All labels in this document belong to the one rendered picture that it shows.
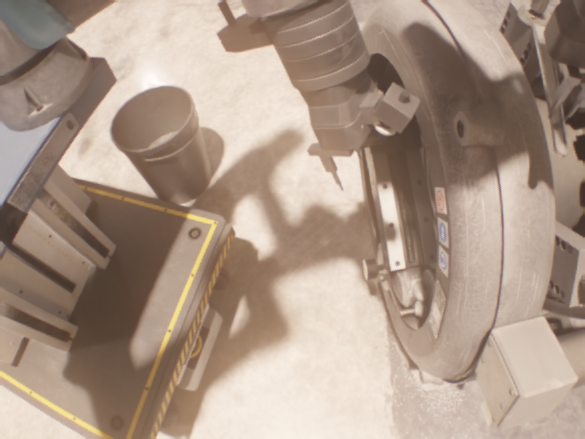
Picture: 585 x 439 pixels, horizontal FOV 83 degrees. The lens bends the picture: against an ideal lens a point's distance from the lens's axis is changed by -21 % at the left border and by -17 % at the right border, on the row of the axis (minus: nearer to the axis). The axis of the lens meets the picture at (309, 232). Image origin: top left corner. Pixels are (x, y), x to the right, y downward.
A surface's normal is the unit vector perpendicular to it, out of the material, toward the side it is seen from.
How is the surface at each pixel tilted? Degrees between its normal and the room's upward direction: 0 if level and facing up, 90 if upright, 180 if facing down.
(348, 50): 66
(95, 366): 0
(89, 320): 0
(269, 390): 0
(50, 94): 70
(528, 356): 23
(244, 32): 84
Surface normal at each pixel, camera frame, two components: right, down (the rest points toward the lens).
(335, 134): -0.45, 0.75
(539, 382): -0.11, -0.76
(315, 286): -0.06, -0.46
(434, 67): -0.74, -0.13
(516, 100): -0.03, -0.14
